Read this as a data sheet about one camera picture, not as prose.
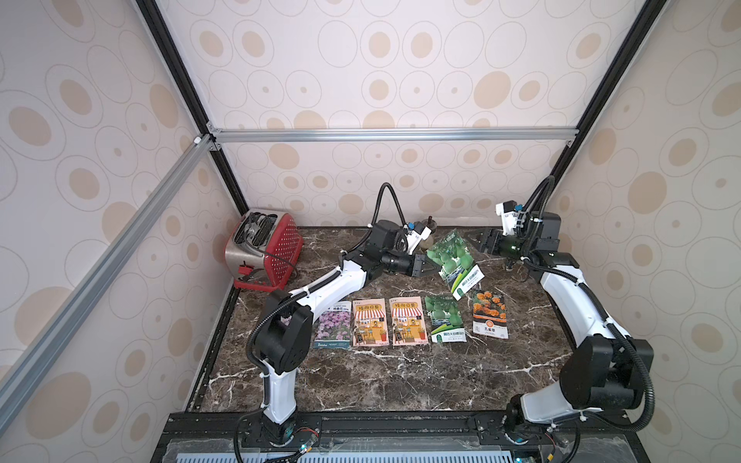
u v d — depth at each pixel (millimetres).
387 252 702
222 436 729
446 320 927
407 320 941
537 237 633
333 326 921
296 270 1037
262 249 897
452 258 791
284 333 486
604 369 429
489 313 949
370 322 925
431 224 1066
